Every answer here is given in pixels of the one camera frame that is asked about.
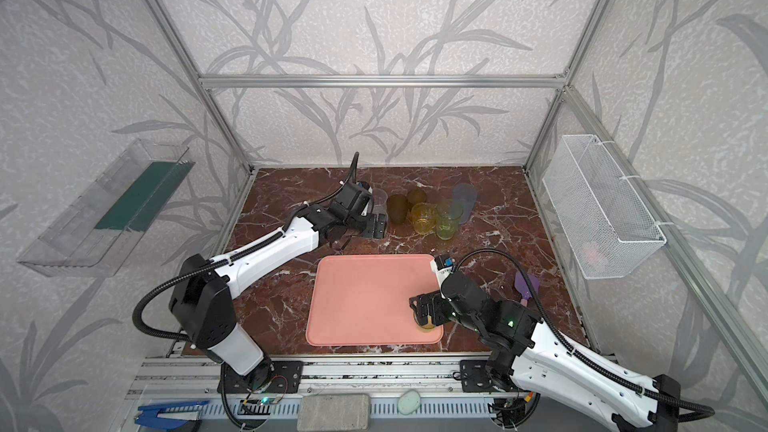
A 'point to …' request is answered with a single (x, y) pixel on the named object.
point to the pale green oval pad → (409, 402)
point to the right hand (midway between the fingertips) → (424, 287)
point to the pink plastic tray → (364, 300)
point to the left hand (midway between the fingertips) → (378, 215)
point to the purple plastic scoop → (523, 288)
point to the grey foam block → (334, 412)
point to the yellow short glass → (424, 217)
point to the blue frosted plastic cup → (466, 194)
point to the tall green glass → (448, 213)
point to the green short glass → (428, 327)
